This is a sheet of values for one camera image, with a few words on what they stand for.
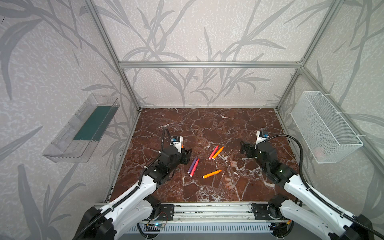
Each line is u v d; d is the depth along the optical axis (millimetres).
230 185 824
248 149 698
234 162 912
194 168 887
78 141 634
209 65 941
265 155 578
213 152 959
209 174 864
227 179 844
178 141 713
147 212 606
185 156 707
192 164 899
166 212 736
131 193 480
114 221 409
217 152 954
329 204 438
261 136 675
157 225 706
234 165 894
